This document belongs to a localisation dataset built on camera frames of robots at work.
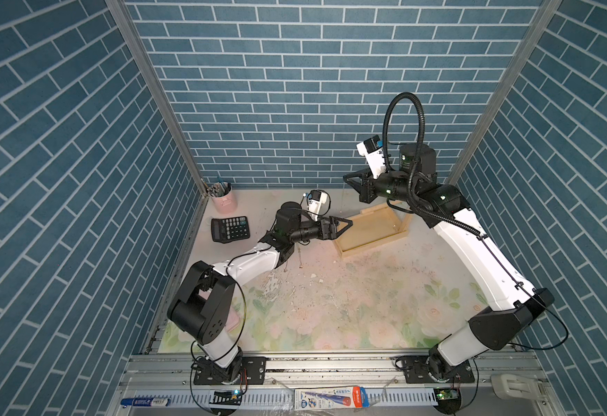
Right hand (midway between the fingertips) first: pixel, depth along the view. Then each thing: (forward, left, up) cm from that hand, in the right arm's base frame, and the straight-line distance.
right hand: (348, 178), depth 67 cm
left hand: (-3, -2, -17) cm, 17 cm away
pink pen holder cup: (+18, +47, -34) cm, 61 cm away
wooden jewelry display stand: (+12, -13, -36) cm, 40 cm away
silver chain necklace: (-6, +19, -41) cm, 46 cm away
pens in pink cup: (+17, +47, -24) cm, 56 cm away
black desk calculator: (+9, +45, -39) cm, 60 cm away
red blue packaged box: (-44, +1, -40) cm, 59 cm away
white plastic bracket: (-37, -50, -40) cm, 74 cm away
